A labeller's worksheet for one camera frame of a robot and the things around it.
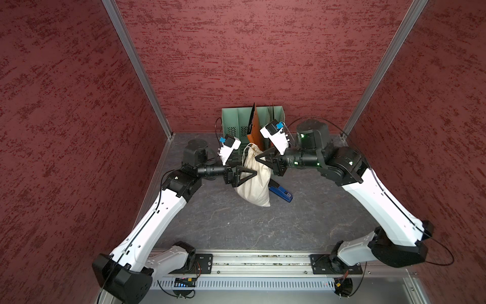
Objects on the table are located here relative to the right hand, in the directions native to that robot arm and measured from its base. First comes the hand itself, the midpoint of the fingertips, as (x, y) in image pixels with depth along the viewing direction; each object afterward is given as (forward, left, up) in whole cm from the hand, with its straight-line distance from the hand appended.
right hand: (257, 162), depth 58 cm
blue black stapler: (+9, -10, -37) cm, 40 cm away
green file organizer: (+43, +9, -20) cm, 48 cm away
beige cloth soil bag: (-4, 0, -11) cm, 12 cm away
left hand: (+1, +3, -6) cm, 7 cm away
